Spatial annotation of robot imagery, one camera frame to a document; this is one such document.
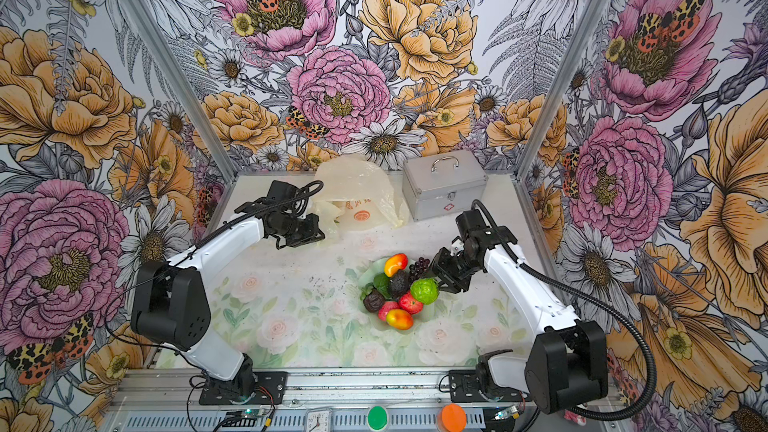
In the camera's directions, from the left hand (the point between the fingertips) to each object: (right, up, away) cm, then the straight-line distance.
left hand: (322, 243), depth 88 cm
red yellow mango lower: (+22, -17, -12) cm, 31 cm away
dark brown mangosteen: (+15, -15, -7) cm, 22 cm away
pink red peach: (+18, -17, -6) cm, 25 cm away
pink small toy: (+62, -37, -19) cm, 75 cm away
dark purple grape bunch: (+28, -8, +1) cm, 29 cm away
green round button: (+17, -32, -25) cm, 44 cm away
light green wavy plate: (+16, -8, +3) cm, 18 cm away
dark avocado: (+22, -10, -6) cm, 25 cm away
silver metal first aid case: (+35, +17, +11) cm, 41 cm away
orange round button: (+33, -34, -24) cm, 52 cm away
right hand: (+29, -10, -12) cm, 33 cm away
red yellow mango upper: (+21, -6, 0) cm, 22 cm away
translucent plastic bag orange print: (+8, +15, +8) cm, 19 cm away
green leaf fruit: (+17, -11, -2) cm, 21 cm away
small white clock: (+3, -37, -19) cm, 42 cm away
